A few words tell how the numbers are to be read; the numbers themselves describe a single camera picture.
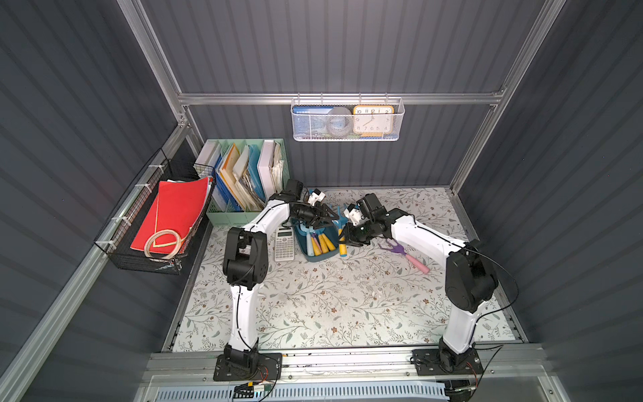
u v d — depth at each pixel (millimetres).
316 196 911
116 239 606
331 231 1016
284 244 994
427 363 730
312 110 863
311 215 846
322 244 972
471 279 489
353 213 846
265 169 937
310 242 960
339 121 906
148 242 676
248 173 958
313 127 890
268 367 733
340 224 890
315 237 1001
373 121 882
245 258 572
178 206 724
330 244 984
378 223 668
